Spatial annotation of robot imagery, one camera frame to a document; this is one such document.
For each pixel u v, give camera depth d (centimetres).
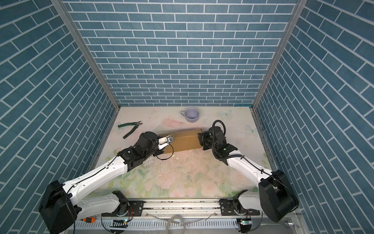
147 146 60
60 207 38
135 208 74
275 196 41
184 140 88
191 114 113
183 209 75
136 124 108
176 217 74
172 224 71
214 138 63
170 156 64
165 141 68
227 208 73
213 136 63
